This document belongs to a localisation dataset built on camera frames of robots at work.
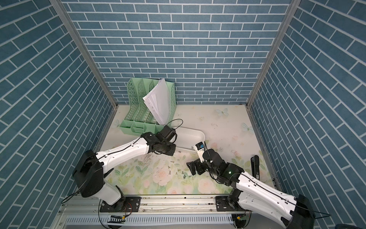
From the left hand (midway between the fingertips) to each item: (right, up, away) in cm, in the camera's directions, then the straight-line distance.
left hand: (176, 152), depth 83 cm
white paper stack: (-13, +32, +10) cm, 36 cm away
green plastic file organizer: (-31, +19, +22) cm, 42 cm away
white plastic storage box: (+6, +6, +15) cm, 18 cm away
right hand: (+11, -3, -7) cm, 13 cm away
